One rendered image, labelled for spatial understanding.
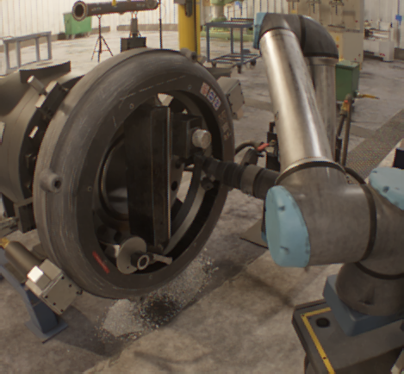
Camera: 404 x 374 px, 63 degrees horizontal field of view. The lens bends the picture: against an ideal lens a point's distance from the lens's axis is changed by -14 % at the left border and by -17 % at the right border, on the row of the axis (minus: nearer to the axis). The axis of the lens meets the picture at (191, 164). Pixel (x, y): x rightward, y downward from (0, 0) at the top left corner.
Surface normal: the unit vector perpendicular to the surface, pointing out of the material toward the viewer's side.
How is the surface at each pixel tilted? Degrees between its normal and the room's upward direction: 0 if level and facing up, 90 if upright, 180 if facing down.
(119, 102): 90
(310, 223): 56
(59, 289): 90
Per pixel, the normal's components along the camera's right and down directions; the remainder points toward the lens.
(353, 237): -0.04, 0.16
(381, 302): -0.29, 0.06
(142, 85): 0.78, 0.24
